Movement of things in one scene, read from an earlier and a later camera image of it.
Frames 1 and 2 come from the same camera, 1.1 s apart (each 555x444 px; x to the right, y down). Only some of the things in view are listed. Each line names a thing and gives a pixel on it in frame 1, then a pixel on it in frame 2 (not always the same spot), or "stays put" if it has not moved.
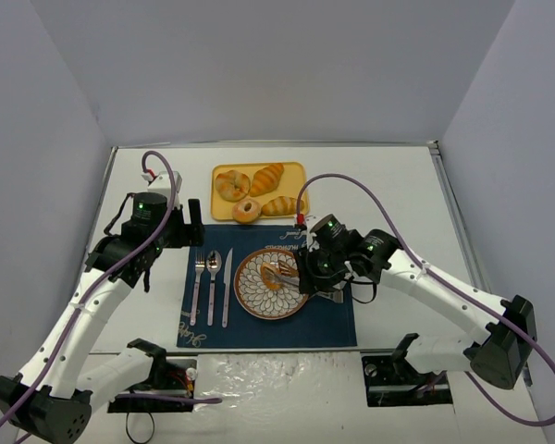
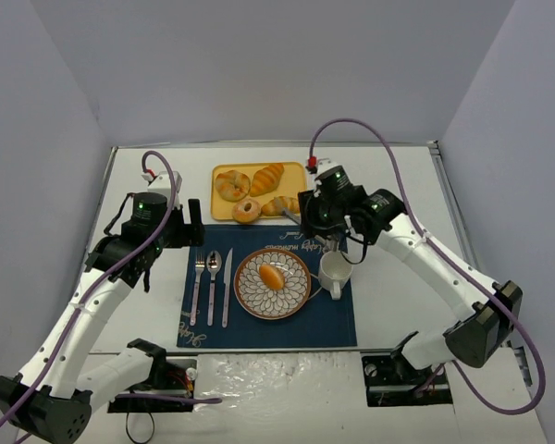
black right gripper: x=302 y=276 to x=312 y=215
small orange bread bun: x=269 y=273 stays put
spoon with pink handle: x=214 y=263 stays put
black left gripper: x=188 y=227 stays put
